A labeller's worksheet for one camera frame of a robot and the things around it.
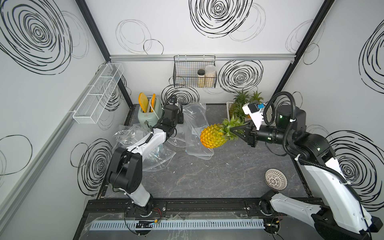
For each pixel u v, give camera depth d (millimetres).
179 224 771
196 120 838
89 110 711
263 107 448
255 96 991
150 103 937
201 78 850
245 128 493
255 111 463
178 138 914
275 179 821
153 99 941
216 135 577
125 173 449
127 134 834
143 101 950
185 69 963
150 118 952
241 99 972
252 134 467
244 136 512
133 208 683
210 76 846
